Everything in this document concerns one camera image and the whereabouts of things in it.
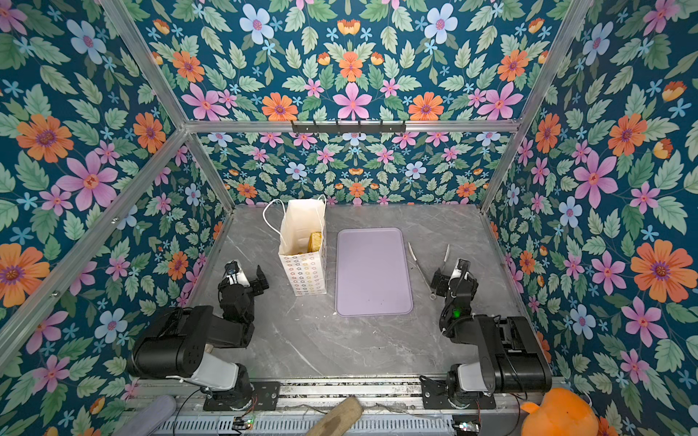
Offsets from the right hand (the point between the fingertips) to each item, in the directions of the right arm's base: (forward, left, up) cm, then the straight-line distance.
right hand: (454, 271), depth 91 cm
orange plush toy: (-40, -19, -3) cm, 44 cm away
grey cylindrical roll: (-40, +86, -4) cm, 95 cm away
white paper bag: (+14, +55, -3) cm, 56 cm away
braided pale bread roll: (+8, +48, +7) cm, 49 cm away
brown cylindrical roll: (-41, +37, -4) cm, 55 cm away
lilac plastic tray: (+3, +28, -7) cm, 29 cm away
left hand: (+1, +70, +5) cm, 70 cm away
